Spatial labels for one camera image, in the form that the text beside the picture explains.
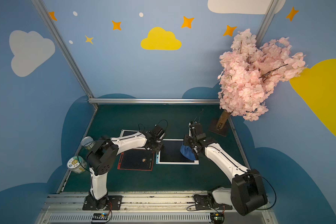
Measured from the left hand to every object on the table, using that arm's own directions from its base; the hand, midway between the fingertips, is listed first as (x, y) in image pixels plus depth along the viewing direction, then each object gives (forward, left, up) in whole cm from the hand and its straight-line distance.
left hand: (158, 144), depth 95 cm
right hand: (+1, -20, +10) cm, 22 cm away
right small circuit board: (-41, -35, -4) cm, 54 cm away
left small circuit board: (-42, +29, -5) cm, 51 cm away
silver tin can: (-1, +47, +3) cm, 48 cm away
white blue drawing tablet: (-6, -8, -1) cm, 10 cm away
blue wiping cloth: (-8, -18, +7) cm, 22 cm away
